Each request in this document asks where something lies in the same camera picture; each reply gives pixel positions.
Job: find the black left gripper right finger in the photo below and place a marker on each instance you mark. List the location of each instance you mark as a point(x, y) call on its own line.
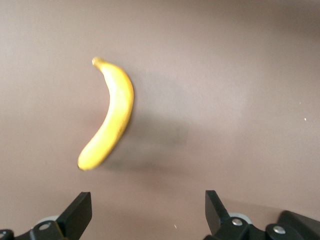
point(215, 215)

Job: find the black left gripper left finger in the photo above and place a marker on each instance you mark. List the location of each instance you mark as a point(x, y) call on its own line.
point(75, 215)

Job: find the yellow banana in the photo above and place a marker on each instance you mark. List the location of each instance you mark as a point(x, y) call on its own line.
point(117, 107)

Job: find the brown table cover sheet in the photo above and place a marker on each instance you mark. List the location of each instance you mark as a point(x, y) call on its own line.
point(225, 75)

